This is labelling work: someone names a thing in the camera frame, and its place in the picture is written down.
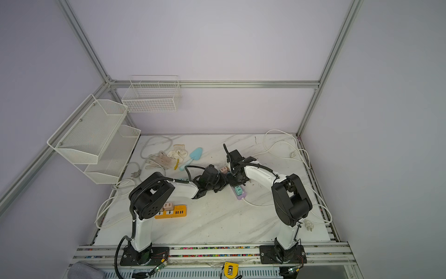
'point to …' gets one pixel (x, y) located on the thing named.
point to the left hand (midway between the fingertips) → (232, 181)
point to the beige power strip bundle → (167, 160)
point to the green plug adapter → (238, 190)
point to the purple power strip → (238, 197)
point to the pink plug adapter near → (225, 170)
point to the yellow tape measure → (231, 270)
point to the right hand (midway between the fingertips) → (233, 181)
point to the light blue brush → (195, 154)
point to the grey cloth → (82, 270)
